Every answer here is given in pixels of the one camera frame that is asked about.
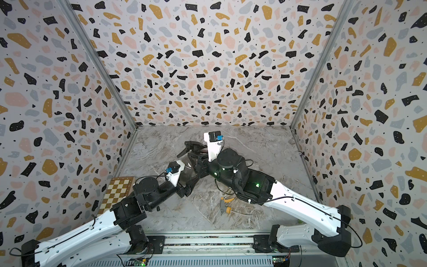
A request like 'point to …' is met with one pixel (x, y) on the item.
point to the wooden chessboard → (119, 188)
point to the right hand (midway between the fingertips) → (190, 156)
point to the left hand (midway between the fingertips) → (194, 171)
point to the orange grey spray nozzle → (223, 207)
